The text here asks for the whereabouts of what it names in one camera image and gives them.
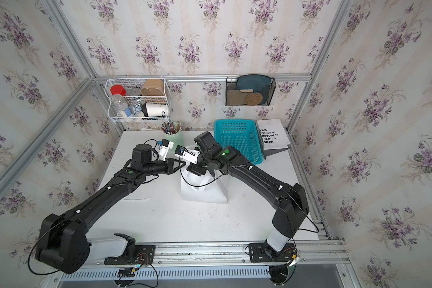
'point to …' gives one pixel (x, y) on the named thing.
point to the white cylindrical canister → (155, 110)
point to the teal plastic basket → (242, 134)
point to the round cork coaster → (254, 99)
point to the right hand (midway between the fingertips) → (193, 159)
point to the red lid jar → (117, 89)
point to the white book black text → (272, 136)
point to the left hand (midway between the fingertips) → (188, 166)
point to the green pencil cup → (173, 132)
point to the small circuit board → (125, 272)
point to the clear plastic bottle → (121, 107)
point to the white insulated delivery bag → (204, 188)
